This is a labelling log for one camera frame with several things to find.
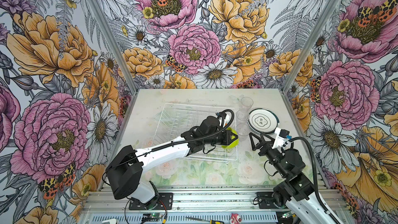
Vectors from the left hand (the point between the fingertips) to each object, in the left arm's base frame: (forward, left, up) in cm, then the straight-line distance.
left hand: (236, 141), depth 74 cm
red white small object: (-29, +2, -14) cm, 32 cm away
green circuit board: (-27, +39, -19) cm, 51 cm away
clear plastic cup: (+35, -15, -15) cm, 41 cm away
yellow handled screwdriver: (-29, +12, -18) cm, 36 cm away
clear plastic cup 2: (+26, -11, -18) cm, 33 cm away
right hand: (+1, -8, +1) cm, 8 cm away
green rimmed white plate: (+23, -23, -17) cm, 36 cm away
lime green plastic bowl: (-1, +1, 0) cm, 2 cm away
